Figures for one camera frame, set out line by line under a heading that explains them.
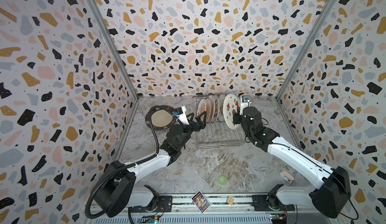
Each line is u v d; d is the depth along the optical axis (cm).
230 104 87
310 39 89
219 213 73
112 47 90
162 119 106
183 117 69
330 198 39
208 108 99
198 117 68
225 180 82
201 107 108
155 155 55
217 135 98
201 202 73
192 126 69
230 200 75
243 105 67
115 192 41
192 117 81
